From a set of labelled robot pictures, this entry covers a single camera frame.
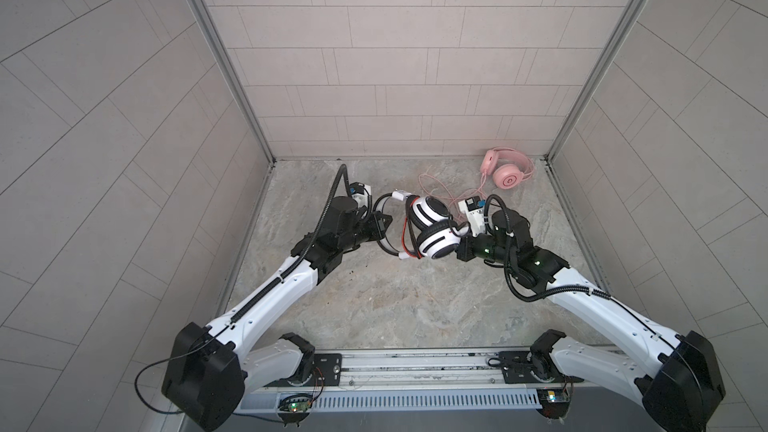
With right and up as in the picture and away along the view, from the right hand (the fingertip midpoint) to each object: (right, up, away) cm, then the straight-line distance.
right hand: (441, 239), depth 74 cm
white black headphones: (-3, +4, -15) cm, 16 cm away
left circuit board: (-33, -34, -10) cm, 48 cm away
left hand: (-11, +6, +1) cm, 12 cm away
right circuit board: (+25, -36, -6) cm, 45 cm away
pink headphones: (+29, +20, +31) cm, 47 cm away
